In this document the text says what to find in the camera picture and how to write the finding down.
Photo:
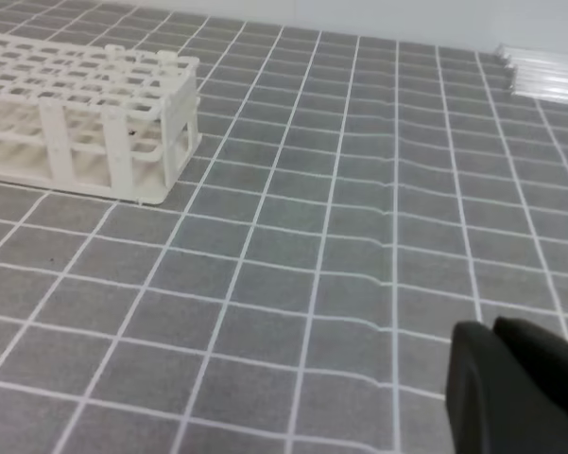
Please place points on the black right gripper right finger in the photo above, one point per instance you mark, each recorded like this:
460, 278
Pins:
543, 355

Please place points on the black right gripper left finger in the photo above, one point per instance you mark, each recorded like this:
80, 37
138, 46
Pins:
492, 404

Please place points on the grey grid tablecloth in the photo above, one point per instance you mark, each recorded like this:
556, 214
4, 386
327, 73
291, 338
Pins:
351, 199

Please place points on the spare glass test tubes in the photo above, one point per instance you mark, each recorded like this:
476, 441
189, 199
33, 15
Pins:
537, 74

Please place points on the white test tube rack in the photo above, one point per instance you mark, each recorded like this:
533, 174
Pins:
98, 121

